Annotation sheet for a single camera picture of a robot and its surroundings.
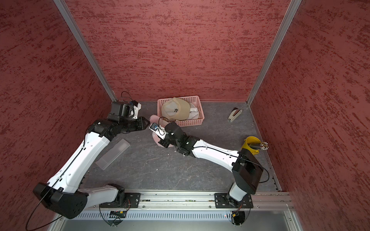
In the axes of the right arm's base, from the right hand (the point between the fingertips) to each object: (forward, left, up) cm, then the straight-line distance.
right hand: (158, 134), depth 78 cm
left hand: (+2, +6, +6) cm, 8 cm away
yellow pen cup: (+2, -56, -12) cm, 57 cm away
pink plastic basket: (+43, -23, -16) cm, 51 cm away
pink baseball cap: (+9, +3, +2) cm, 10 cm away
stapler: (+28, -53, -18) cm, 63 cm away
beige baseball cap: (+32, -8, -16) cm, 37 cm away
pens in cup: (-7, -57, -4) cm, 58 cm away
